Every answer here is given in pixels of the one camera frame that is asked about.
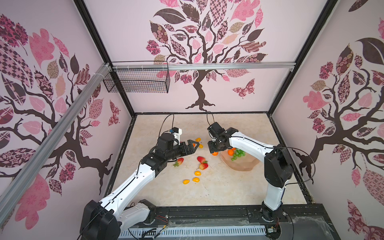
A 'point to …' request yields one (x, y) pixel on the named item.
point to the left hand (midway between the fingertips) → (193, 148)
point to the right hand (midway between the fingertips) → (212, 146)
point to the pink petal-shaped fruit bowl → (246, 163)
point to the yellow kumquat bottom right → (196, 179)
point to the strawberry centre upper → (201, 160)
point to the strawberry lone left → (179, 162)
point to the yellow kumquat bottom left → (186, 181)
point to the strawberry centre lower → (203, 166)
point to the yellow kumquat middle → (197, 173)
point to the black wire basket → (138, 77)
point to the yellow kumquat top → (198, 139)
